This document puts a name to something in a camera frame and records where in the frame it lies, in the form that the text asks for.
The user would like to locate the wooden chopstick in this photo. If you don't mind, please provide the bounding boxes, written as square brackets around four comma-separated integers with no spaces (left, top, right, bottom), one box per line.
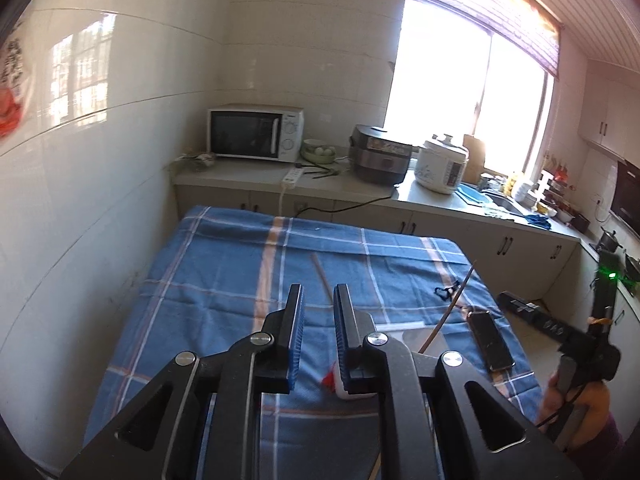
[310,252,333,304]
[418,261,475,354]

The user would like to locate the person right hand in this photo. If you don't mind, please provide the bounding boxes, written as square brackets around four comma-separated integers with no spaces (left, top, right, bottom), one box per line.
[537,372,611,450]

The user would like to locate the white utensil holder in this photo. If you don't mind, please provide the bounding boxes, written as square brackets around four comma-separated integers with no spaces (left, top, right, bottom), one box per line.
[331,322,449,401]

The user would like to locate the black smartphone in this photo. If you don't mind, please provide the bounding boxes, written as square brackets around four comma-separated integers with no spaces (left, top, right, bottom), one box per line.
[466,310,514,372]

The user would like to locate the red paper scrap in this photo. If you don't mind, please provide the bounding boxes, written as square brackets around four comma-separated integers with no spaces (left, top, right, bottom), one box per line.
[321,370,335,392]

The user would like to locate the black range hood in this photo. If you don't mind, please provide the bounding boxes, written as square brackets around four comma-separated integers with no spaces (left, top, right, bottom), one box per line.
[611,160,640,236]

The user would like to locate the blue plaid tablecloth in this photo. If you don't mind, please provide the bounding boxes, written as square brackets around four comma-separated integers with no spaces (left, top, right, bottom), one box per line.
[81,204,544,480]

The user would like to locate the wooden cutting board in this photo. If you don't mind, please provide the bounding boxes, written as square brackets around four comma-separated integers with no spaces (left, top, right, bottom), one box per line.
[462,134,485,184]

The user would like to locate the white upper cabinets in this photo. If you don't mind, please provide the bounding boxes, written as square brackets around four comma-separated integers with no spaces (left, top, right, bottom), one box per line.
[578,61,639,166]

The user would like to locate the white pressure cooker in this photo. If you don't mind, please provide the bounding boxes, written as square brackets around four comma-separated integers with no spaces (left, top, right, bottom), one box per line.
[414,134,469,195]

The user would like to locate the dark rice cooker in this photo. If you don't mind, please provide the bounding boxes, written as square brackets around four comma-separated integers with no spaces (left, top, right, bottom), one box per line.
[348,125,413,185]

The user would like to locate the white power strip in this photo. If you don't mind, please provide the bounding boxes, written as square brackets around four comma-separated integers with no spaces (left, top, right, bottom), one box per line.
[281,167,305,188]

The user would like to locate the bowl of eggs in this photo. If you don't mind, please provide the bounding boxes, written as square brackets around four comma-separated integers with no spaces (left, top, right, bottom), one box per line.
[300,139,336,165]

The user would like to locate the white microwave oven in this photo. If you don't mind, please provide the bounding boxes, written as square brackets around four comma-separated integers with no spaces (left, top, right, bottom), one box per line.
[206,104,305,164]

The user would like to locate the black cord loop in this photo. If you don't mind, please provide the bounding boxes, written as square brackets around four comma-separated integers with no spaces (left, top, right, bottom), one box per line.
[433,282,461,304]

